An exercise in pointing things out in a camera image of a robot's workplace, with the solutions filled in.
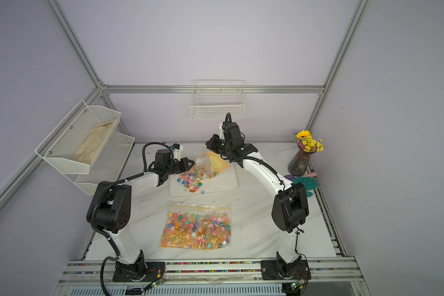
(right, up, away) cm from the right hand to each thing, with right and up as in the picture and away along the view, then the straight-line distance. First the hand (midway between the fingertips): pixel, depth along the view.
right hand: (206, 145), depth 83 cm
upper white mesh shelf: (-55, +1, -5) cm, 56 cm away
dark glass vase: (+48, -9, +14) cm, 51 cm away
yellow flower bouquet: (+48, +2, +5) cm, 49 cm away
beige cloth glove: (-49, +4, -1) cm, 50 cm away
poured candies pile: (-11, -19, +18) cm, 28 cm away
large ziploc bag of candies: (-5, -38, +2) cm, 39 cm away
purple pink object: (+57, -15, +19) cm, 62 cm away
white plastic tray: (+9, -18, +18) cm, 27 cm away
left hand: (-7, -9, +12) cm, 17 cm away
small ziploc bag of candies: (0, -10, +7) cm, 12 cm away
